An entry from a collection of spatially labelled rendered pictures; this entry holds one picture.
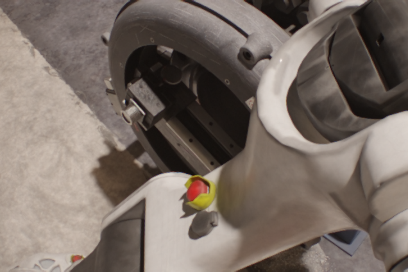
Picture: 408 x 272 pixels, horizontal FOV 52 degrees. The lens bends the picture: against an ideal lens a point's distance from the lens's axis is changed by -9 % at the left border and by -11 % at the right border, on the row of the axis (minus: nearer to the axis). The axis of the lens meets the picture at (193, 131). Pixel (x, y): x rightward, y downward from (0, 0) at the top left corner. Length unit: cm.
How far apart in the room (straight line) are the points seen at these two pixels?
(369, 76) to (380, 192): 10
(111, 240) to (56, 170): 127
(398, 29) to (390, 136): 10
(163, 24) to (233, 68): 19
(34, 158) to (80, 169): 24
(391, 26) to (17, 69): 230
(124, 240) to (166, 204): 12
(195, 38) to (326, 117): 55
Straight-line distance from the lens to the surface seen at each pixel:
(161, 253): 57
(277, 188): 42
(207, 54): 88
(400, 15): 40
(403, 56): 36
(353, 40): 39
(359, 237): 170
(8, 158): 209
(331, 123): 37
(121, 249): 68
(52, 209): 184
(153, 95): 108
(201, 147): 114
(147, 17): 98
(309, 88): 39
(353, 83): 37
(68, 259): 130
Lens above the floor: 146
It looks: 49 degrees down
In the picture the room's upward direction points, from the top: 6 degrees counter-clockwise
